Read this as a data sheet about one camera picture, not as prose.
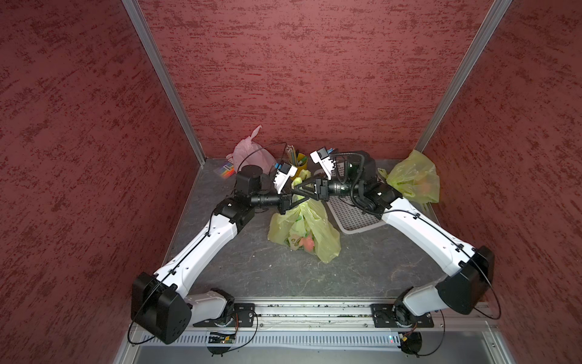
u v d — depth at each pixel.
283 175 0.62
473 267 0.41
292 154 1.03
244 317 0.75
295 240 0.78
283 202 0.61
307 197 0.67
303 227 0.71
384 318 0.74
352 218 0.97
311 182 0.62
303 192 0.63
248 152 1.07
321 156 0.60
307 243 0.83
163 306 0.38
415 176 1.02
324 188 0.58
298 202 0.67
